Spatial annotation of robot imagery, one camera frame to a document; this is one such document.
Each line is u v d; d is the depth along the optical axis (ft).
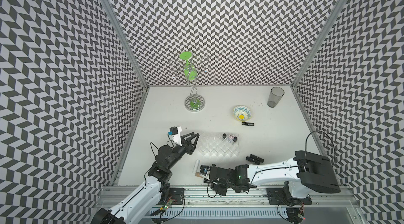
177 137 2.26
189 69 2.84
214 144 2.98
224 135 2.83
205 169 2.17
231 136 2.82
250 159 2.76
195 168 2.64
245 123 3.24
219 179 1.85
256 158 2.72
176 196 2.38
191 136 2.43
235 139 2.77
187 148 2.25
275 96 3.24
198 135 2.47
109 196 2.51
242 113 3.34
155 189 1.85
